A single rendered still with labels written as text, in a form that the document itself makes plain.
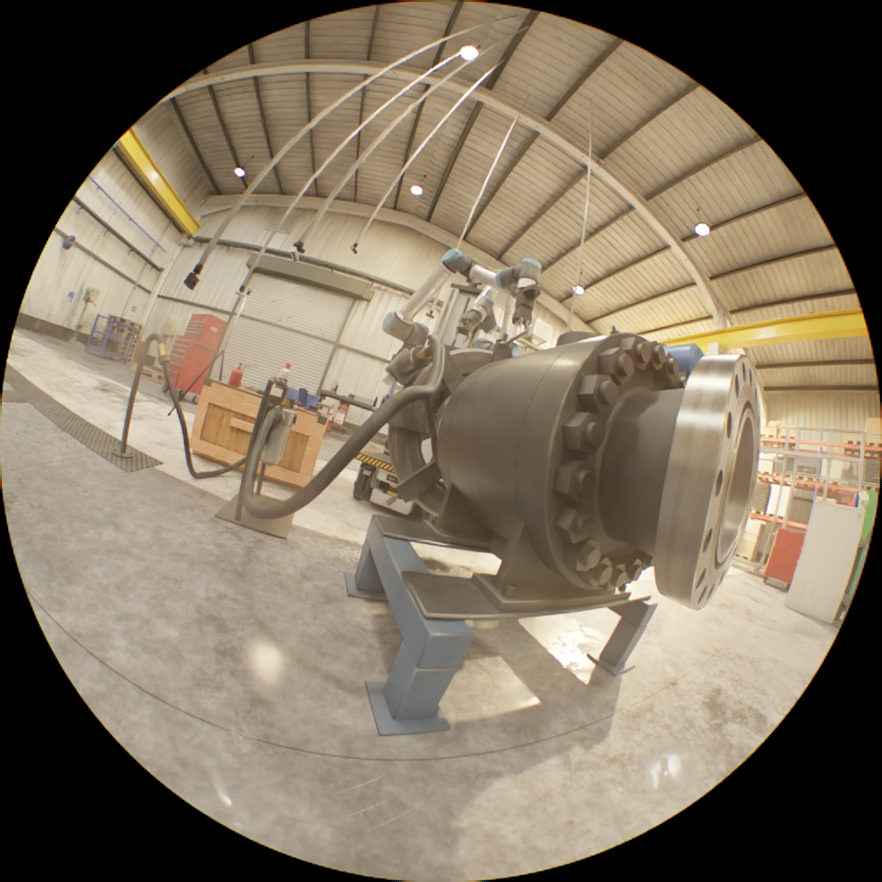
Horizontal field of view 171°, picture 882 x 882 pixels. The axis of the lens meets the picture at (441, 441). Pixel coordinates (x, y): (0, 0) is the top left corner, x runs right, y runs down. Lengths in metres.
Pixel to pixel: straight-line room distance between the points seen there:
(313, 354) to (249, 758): 9.71
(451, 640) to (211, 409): 1.71
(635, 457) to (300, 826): 0.74
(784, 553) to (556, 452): 5.44
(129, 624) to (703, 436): 0.98
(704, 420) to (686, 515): 0.12
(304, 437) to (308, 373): 8.03
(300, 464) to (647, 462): 1.64
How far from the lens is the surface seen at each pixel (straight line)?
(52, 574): 0.87
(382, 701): 0.65
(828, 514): 4.12
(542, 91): 8.36
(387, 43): 8.92
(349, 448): 0.52
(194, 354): 4.50
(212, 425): 1.89
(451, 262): 1.86
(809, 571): 4.08
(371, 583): 0.95
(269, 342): 10.31
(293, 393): 2.43
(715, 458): 0.40
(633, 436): 0.53
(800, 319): 9.05
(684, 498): 0.41
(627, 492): 0.52
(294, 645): 0.72
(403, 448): 1.13
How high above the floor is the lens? 0.51
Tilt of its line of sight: 1 degrees up
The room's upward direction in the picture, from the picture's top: 18 degrees clockwise
